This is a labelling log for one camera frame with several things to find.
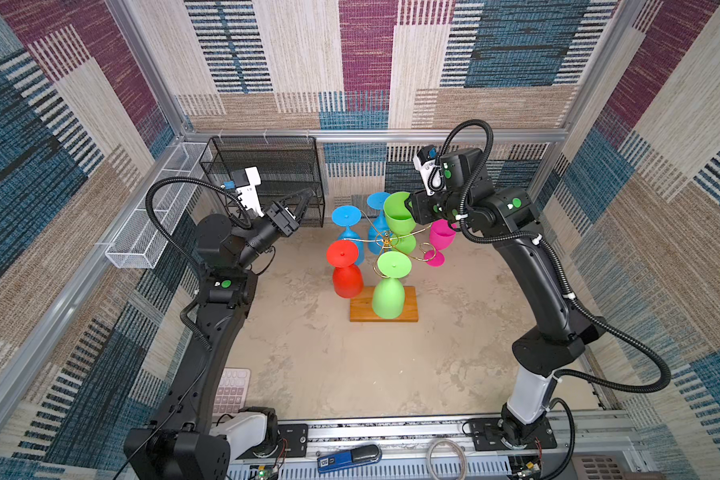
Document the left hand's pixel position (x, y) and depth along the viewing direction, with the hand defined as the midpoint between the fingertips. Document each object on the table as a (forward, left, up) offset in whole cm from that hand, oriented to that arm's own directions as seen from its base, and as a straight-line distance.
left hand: (311, 190), depth 59 cm
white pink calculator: (-24, +25, -47) cm, 58 cm away
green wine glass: (-9, -16, -23) cm, 30 cm away
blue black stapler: (-39, -8, -47) cm, 61 cm away
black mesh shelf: (+44, +16, -25) cm, 52 cm away
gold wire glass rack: (+24, -34, -48) cm, 63 cm away
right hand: (+6, -22, -9) cm, 25 cm away
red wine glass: (-3, -6, -25) cm, 26 cm away
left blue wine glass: (+9, -7, -15) cm, 19 cm away
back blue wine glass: (+11, -14, -23) cm, 30 cm away
